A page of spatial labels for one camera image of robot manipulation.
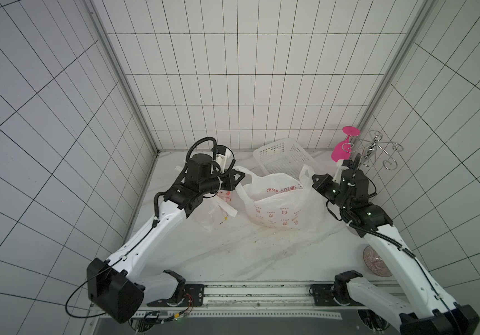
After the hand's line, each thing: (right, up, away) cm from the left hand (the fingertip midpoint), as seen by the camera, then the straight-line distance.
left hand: (242, 179), depth 72 cm
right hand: (+26, +3, +3) cm, 27 cm away
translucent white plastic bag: (-13, -14, +11) cm, 22 cm away
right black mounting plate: (+29, -42, +1) cm, 51 cm away
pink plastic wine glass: (+41, +11, +11) cm, 44 cm away
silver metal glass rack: (+53, +11, +11) cm, 55 cm away
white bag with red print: (+14, -8, -1) cm, 16 cm away
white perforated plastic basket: (+25, +10, +43) cm, 50 cm away
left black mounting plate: (-18, -42, 0) cm, 46 cm away
